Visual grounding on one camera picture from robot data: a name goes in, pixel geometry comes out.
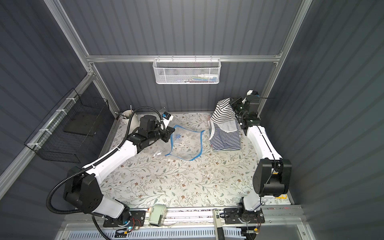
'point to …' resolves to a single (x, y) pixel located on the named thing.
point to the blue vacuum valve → (178, 136)
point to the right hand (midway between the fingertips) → (233, 96)
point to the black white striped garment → (223, 105)
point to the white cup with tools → (126, 115)
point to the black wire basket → (64, 133)
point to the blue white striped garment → (224, 131)
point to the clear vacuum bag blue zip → (184, 143)
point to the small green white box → (157, 212)
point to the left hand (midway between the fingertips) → (175, 130)
